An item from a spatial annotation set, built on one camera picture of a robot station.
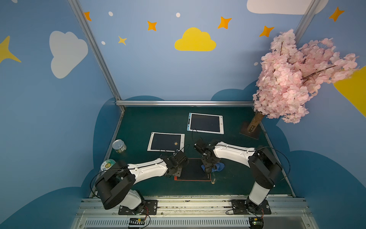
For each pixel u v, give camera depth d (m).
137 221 0.73
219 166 0.85
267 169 0.47
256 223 0.73
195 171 0.84
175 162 0.68
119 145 0.92
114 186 0.43
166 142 1.02
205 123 1.12
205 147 0.68
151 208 0.74
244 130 1.08
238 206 0.75
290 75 0.58
